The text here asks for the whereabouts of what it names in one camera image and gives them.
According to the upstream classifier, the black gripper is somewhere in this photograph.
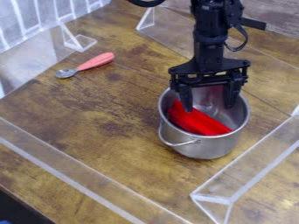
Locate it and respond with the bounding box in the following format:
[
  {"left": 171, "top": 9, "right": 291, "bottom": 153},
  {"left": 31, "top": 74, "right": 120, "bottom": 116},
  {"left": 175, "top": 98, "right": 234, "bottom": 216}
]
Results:
[{"left": 168, "top": 0, "right": 250, "bottom": 112}]

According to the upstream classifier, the spoon with pink handle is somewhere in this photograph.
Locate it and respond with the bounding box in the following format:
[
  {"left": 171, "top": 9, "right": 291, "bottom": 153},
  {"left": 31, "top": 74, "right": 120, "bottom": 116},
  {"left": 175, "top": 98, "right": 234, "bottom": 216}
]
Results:
[{"left": 56, "top": 52, "right": 115, "bottom": 79}]

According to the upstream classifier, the black cable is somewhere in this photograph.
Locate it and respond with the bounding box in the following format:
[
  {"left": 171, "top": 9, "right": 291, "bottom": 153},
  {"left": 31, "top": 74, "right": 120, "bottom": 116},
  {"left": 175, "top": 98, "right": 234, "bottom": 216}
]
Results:
[{"left": 126, "top": 0, "right": 250, "bottom": 53}]

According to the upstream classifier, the red block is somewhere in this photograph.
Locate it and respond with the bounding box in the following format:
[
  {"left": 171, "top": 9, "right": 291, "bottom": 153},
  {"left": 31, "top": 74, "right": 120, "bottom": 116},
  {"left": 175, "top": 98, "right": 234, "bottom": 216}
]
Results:
[{"left": 167, "top": 100, "right": 232, "bottom": 136}]

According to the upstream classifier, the clear acrylic barrier left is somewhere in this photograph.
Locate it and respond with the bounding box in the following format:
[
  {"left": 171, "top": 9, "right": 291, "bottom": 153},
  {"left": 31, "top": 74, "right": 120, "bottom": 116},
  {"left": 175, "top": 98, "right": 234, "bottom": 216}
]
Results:
[{"left": 0, "top": 24, "right": 98, "bottom": 99}]

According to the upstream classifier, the clear acrylic barrier front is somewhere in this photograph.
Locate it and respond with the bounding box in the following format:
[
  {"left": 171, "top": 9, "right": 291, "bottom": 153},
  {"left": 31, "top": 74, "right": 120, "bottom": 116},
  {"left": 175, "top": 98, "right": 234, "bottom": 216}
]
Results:
[{"left": 0, "top": 117, "right": 191, "bottom": 224}]

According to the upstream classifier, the silver metal pot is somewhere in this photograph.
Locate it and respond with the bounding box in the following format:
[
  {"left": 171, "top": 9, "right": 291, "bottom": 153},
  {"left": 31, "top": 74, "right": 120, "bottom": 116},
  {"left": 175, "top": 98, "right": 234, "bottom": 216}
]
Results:
[{"left": 158, "top": 86, "right": 250, "bottom": 159}]

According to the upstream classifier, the clear acrylic barrier right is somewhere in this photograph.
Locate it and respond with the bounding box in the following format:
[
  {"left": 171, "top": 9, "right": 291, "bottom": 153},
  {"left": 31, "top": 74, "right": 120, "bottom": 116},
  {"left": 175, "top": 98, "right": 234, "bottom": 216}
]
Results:
[{"left": 191, "top": 105, "right": 299, "bottom": 224}]

